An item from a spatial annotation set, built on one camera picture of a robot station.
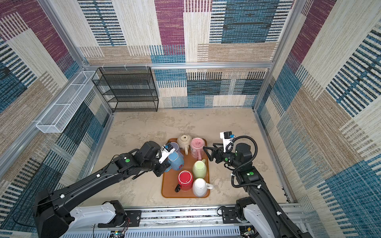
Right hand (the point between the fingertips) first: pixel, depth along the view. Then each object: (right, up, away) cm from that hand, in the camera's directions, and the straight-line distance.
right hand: (208, 148), depth 76 cm
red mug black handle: (-12, -16, +2) cm, 20 cm away
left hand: (-20, -7, 0) cm, 21 cm away
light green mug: (-4, -11, +4) cm, 13 cm away
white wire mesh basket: (-72, +16, -4) cm, 74 cm away
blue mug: (-16, -6, -2) cm, 17 cm away
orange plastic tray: (-21, -19, +10) cm, 30 cm away
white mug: (-4, -18, -2) cm, 19 cm away
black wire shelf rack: (-55, +38, +33) cm, 74 cm away
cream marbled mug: (-13, +2, +16) cm, 21 cm away
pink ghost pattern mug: (-5, -3, +11) cm, 12 cm away
